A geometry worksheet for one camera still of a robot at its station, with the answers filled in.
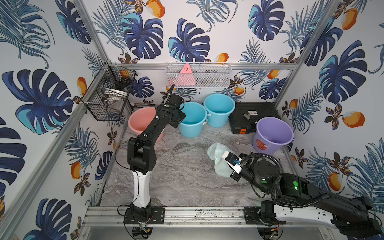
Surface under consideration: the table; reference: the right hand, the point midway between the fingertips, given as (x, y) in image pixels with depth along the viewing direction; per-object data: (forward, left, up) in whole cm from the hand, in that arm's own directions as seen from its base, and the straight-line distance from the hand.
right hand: (225, 152), depth 61 cm
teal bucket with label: (+47, -5, -17) cm, 50 cm away
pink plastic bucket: (+32, +48, -15) cm, 60 cm away
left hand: (+33, +21, -20) cm, 44 cm away
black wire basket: (+34, +62, +1) cm, 71 cm away
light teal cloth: (-2, +5, +3) cm, 6 cm away
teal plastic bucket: (+28, +15, -17) cm, 36 cm away
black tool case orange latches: (+42, -22, -24) cm, 53 cm away
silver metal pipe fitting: (+43, -24, -23) cm, 55 cm away
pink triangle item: (+49, +19, +4) cm, 53 cm away
